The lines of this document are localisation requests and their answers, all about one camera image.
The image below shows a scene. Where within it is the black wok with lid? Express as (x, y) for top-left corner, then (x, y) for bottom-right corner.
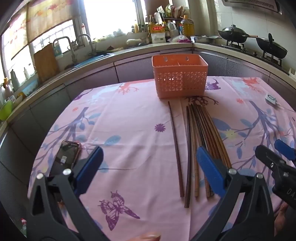
(255, 33), (288, 59)

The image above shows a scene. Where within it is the reddish brown single chopstick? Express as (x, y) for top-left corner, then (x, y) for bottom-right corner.
(168, 101), (185, 198)

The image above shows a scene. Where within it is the range hood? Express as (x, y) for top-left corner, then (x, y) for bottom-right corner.
(221, 0), (284, 15)

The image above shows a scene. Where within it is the blue plastic tray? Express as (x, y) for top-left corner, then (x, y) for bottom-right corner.
(22, 80), (38, 95)

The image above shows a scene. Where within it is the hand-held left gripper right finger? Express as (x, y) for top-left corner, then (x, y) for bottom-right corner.
(191, 146), (275, 241)

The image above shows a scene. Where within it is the black smartphone with pink case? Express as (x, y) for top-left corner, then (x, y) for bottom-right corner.
(47, 140), (81, 183)

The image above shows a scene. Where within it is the white plastic jug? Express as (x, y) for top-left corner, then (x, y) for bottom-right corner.
(167, 20), (177, 37)

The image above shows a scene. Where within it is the person's left hand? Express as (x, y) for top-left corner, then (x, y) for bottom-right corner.
(138, 232), (162, 241)

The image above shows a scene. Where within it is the shelf of food packets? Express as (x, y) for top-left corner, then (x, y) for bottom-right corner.
(156, 4), (185, 19)

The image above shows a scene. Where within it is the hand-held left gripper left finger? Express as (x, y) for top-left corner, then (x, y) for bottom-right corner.
(26, 146), (109, 241)

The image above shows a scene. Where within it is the bundle of wooden chopsticks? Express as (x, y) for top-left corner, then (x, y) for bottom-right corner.
(184, 103), (232, 208)

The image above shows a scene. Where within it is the curved steel faucet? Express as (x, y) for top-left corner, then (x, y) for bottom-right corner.
(75, 34), (97, 57)

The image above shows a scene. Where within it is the pink floral tablecloth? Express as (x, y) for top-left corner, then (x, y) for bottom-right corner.
(27, 76), (296, 241)

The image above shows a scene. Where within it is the white thermos bottle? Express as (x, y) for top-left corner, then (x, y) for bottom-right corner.
(10, 69), (20, 91)

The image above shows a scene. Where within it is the gas stove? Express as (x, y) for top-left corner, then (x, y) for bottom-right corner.
(221, 40), (290, 75)

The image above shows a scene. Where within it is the blue wash basin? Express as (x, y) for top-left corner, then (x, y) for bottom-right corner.
(76, 53), (115, 67)

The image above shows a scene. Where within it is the patterned window blind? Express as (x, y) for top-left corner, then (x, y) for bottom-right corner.
(7, 0), (84, 43)

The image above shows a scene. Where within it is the dish soap bottle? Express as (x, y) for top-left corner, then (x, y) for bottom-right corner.
(53, 42), (63, 57)

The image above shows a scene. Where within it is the yellow and white packet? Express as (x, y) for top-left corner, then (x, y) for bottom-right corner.
(148, 23), (167, 44)

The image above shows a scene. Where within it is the wooden cutting board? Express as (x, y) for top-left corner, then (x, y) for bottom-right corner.
(33, 44), (60, 84)

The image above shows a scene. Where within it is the green plastic bowl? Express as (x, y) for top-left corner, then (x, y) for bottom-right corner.
(0, 101), (13, 121)

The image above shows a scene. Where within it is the small white corded device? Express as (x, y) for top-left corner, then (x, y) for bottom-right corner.
(265, 93), (284, 110)

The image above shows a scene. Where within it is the tall steel faucet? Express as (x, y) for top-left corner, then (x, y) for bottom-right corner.
(53, 36), (78, 65)

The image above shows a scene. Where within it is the steel basin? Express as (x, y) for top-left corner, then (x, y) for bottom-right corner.
(194, 35), (219, 43)

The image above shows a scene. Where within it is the orange plastic utensil basket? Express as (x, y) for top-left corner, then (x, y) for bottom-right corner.
(152, 55), (208, 100)

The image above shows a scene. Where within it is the black wok with wooden handle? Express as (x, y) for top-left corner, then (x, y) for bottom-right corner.
(218, 24), (258, 44)

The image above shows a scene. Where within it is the yellow cooking oil bottle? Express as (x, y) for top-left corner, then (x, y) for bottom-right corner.
(179, 15), (195, 37)

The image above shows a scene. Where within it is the red capped plastic bottle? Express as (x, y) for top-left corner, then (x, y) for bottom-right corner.
(20, 218), (28, 237)

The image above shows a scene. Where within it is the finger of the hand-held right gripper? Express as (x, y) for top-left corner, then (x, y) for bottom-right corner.
(274, 139), (296, 163)
(255, 145), (289, 172)

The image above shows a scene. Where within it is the person's right hand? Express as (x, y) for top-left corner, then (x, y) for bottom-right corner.
(274, 203), (289, 232)

